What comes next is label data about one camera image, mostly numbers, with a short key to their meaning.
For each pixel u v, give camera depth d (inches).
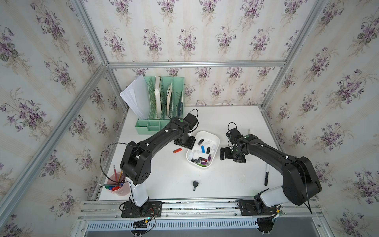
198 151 36.9
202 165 33.1
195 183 30.9
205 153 36.6
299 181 17.5
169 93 39.0
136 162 18.2
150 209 28.3
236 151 27.6
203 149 37.6
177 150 37.4
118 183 29.6
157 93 36.6
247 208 28.6
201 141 38.7
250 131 39.8
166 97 38.6
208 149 37.5
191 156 35.8
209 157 35.7
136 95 37.6
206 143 38.7
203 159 35.6
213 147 37.4
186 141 28.9
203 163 34.8
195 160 35.4
